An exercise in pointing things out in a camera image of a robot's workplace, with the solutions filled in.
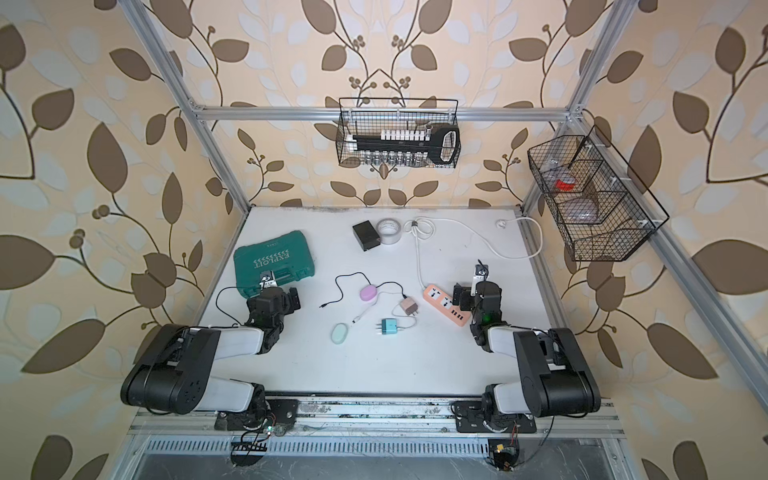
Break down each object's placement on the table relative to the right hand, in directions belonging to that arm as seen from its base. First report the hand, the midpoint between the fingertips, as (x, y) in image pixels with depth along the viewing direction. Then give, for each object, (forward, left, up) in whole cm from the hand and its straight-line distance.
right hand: (474, 285), depth 94 cm
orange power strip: (-5, +11, -1) cm, 12 cm away
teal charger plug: (-11, +27, -3) cm, 30 cm away
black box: (+23, +35, -1) cm, 42 cm away
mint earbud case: (-13, +42, -3) cm, 44 cm away
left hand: (0, +64, +1) cm, 64 cm away
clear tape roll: (+27, +27, -3) cm, 38 cm away
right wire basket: (+3, -27, +28) cm, 39 cm away
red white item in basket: (+14, -22, +29) cm, 39 cm away
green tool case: (+14, +61, +1) cm, 62 cm away
